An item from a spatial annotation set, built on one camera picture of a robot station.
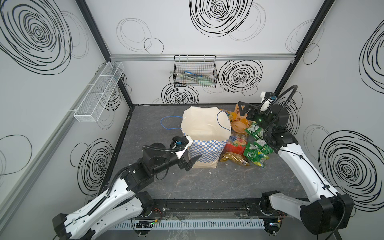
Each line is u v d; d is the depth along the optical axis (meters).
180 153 0.54
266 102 0.57
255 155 0.86
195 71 0.89
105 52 0.88
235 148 0.90
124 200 0.47
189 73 0.91
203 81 0.87
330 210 0.38
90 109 0.72
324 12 0.74
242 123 1.02
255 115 0.65
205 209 0.75
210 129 1.00
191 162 0.55
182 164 0.56
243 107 0.68
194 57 0.91
